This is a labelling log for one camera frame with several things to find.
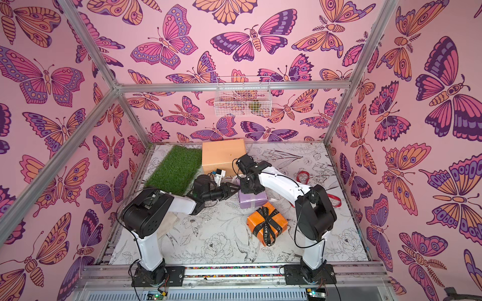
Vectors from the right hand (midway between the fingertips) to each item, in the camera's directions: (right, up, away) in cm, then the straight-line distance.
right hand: (248, 187), depth 90 cm
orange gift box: (+2, -13, -8) cm, 15 cm away
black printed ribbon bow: (+8, -17, -13) cm, 23 cm away
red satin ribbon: (+33, +3, +13) cm, 36 cm away
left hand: (-3, -1, -1) cm, 4 cm away
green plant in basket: (+3, +40, +4) cm, 40 cm away
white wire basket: (-3, +46, +6) cm, 46 cm away
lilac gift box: (+1, -6, -3) cm, 6 cm away
